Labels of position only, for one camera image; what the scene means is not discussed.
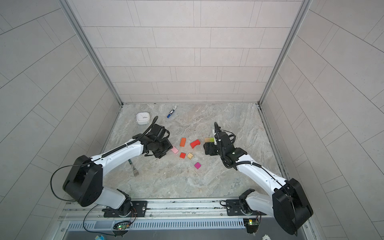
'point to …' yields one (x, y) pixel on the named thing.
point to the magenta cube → (197, 165)
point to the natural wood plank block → (207, 139)
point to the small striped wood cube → (190, 155)
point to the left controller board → (122, 225)
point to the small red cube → (182, 155)
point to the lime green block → (212, 140)
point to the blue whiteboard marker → (172, 111)
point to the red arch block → (195, 143)
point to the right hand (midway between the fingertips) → (209, 145)
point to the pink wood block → (174, 150)
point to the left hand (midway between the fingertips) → (176, 146)
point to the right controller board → (251, 224)
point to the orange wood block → (182, 142)
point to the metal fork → (135, 171)
